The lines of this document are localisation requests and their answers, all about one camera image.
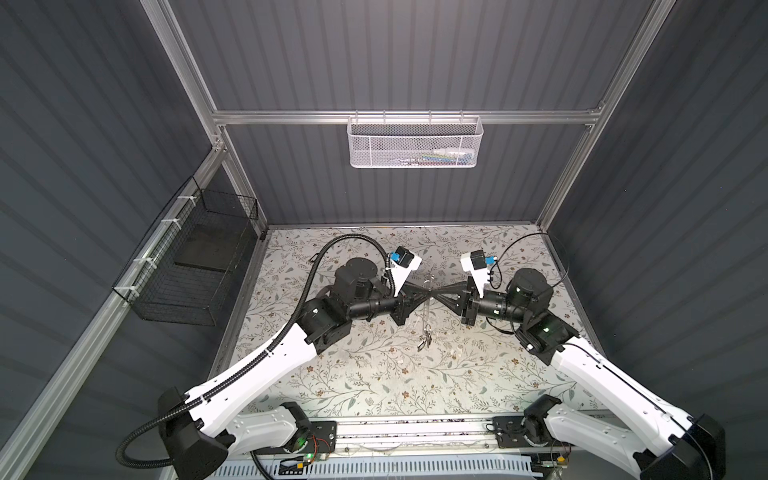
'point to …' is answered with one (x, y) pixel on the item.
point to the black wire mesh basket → (181, 271)
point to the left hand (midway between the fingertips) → (432, 293)
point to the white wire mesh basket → (415, 142)
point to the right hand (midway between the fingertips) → (436, 298)
